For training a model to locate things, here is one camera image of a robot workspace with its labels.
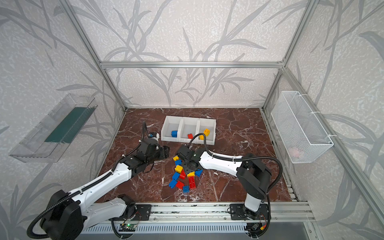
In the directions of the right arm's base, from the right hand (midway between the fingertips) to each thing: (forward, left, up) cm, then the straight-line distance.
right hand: (189, 162), depth 86 cm
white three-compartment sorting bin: (+26, +6, -3) cm, 26 cm away
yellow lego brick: (+23, -11, -3) cm, 25 cm away
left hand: (+7, +12, +8) cm, 16 cm away
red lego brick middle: (-6, +3, -4) cm, 8 cm away
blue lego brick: (-5, -6, -3) cm, 8 cm away
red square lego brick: (+21, +1, -5) cm, 21 cm away
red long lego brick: (-11, -2, -5) cm, 12 cm away
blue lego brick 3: (+2, +7, -5) cm, 9 cm away
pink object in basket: (-1, -53, +15) cm, 55 cm away
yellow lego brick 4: (-2, +6, -4) cm, 7 cm away
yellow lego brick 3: (-6, -2, -3) cm, 7 cm away
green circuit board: (-30, +28, -6) cm, 42 cm away
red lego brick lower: (-11, +5, -4) cm, 13 cm away
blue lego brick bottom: (-13, +1, -4) cm, 14 cm away
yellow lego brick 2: (+5, -8, +19) cm, 21 cm away
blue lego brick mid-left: (-6, +7, -4) cm, 11 cm away
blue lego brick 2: (-11, +9, -5) cm, 15 cm away
